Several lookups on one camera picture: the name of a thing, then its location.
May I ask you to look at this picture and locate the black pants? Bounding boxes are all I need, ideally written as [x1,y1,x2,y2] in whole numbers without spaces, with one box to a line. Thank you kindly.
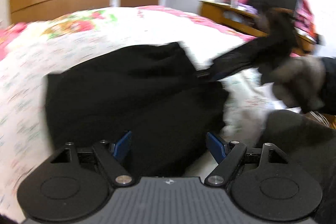
[45,43,228,177]

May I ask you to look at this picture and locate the grey gloved hand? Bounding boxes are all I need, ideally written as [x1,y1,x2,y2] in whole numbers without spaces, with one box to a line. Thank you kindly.
[259,56,326,113]

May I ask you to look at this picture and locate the pink fabric covered monitor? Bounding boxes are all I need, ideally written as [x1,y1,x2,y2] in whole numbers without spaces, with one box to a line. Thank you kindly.
[238,0,319,43]

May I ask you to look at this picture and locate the wooden side desk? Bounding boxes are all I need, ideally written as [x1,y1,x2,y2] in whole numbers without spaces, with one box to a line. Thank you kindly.
[199,0,317,55]

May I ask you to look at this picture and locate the floral pink white quilt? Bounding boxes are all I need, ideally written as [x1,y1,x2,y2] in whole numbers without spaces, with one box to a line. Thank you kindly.
[0,5,302,223]

